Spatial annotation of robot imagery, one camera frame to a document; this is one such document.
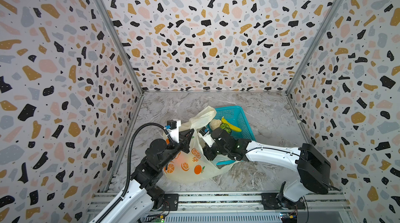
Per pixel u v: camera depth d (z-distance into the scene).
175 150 0.61
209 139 0.70
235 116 1.02
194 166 0.77
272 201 0.75
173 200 0.75
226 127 0.95
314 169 0.44
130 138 0.97
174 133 0.61
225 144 0.61
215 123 0.97
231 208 0.73
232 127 0.99
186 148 0.62
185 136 0.64
